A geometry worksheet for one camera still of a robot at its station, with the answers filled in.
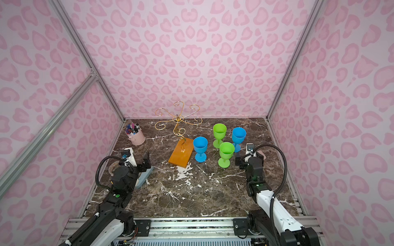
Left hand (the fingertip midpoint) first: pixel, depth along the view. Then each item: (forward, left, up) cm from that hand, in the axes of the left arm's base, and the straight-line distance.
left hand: (140, 152), depth 80 cm
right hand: (+3, -57, -4) cm, 57 cm away
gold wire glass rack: (+12, -20, +14) cm, 27 cm away
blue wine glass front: (+8, -31, -6) cm, 33 cm away
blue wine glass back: (+13, -53, -3) cm, 55 cm away
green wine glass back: (+6, -46, -8) cm, 47 cm away
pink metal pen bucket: (+18, +10, -8) cm, 22 cm away
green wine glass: (+20, -43, -7) cm, 48 cm away
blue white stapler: (-7, +1, -14) cm, 16 cm away
